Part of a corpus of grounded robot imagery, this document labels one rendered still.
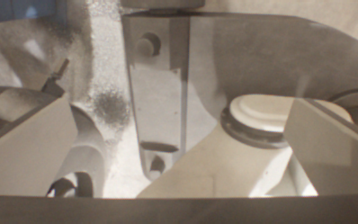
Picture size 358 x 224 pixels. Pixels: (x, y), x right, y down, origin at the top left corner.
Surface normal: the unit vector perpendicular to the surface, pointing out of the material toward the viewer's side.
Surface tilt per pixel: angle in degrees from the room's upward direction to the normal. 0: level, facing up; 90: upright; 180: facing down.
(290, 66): 0
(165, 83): 0
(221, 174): 90
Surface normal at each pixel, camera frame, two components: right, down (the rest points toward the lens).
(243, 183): 0.00, -0.85
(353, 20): -0.19, 0.51
